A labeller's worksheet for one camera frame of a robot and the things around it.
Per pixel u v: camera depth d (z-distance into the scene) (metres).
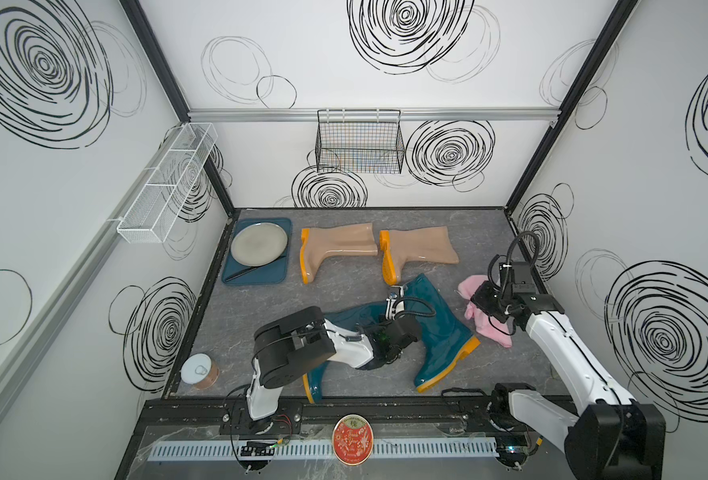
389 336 0.68
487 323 0.72
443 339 0.81
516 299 0.61
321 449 0.64
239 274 1.01
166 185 0.71
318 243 1.05
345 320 0.89
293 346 0.50
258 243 1.08
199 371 0.76
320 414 0.74
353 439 0.68
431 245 1.11
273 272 1.02
